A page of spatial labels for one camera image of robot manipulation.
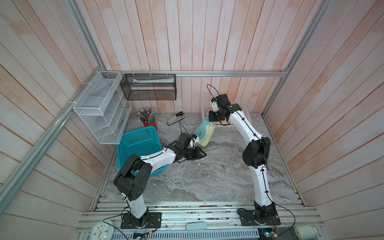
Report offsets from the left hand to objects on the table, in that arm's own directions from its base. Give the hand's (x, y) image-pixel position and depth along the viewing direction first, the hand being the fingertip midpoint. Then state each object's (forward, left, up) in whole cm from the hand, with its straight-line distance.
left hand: (205, 158), depth 85 cm
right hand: (+27, -4, +6) cm, 28 cm away
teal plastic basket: (+17, +43, -10) cm, 48 cm away
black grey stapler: (+39, +18, -6) cm, 43 cm away
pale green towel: (+21, -2, -2) cm, 21 cm away
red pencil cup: (+28, +35, -1) cm, 45 cm away
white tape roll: (-35, -41, -1) cm, 54 cm away
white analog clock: (-35, +50, -7) cm, 61 cm away
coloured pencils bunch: (+31, +39, +4) cm, 50 cm away
